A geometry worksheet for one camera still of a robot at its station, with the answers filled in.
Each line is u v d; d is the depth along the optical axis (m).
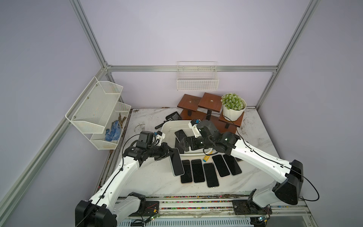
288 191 0.40
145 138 0.60
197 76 0.97
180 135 1.02
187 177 0.85
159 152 0.67
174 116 1.15
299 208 0.75
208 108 0.92
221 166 0.88
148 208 0.73
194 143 0.64
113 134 0.87
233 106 0.82
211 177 0.84
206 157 0.92
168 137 1.03
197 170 0.86
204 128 0.54
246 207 0.73
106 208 0.39
